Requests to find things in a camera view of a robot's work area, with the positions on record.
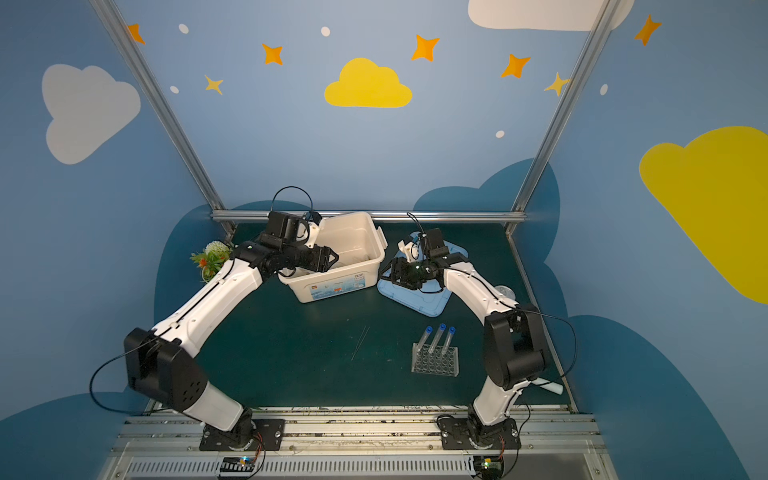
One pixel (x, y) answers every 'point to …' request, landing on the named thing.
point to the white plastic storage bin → (358, 243)
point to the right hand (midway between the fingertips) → (387, 275)
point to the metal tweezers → (366, 329)
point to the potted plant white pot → (215, 254)
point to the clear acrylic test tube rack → (435, 362)
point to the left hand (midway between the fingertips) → (327, 252)
